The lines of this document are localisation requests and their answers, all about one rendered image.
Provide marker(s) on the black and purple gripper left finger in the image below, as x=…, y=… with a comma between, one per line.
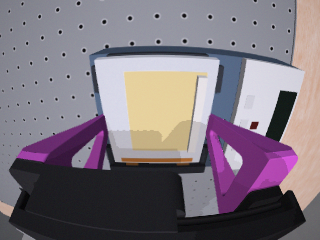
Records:
x=60, y=148

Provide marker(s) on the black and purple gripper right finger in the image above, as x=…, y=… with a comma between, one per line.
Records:
x=265, y=162

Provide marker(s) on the grey perforated base plate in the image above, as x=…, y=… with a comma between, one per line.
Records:
x=45, y=76

